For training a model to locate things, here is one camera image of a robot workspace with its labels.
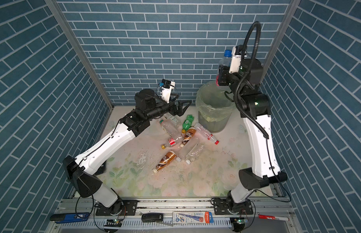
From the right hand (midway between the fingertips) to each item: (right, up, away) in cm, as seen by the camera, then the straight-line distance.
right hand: (222, 64), depth 60 cm
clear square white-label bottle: (-25, -24, +45) cm, 56 cm away
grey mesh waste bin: (+1, -23, +24) cm, 33 cm away
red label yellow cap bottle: (-24, -38, +33) cm, 56 cm away
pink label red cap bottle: (-2, -33, +39) cm, 51 cm away
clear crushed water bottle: (-10, -44, +29) cm, 54 cm away
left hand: (-15, -14, +6) cm, 21 cm away
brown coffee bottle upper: (-14, -34, +37) cm, 52 cm away
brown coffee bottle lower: (-27, -47, +26) cm, 60 cm away
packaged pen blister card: (-12, -72, +10) cm, 73 cm away
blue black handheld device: (-72, -70, +7) cm, 100 cm away
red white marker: (+23, -72, +12) cm, 77 cm away
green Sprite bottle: (-15, -26, +44) cm, 54 cm away
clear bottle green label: (-24, -32, +42) cm, 58 cm away
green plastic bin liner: (+4, -11, +47) cm, 49 cm away
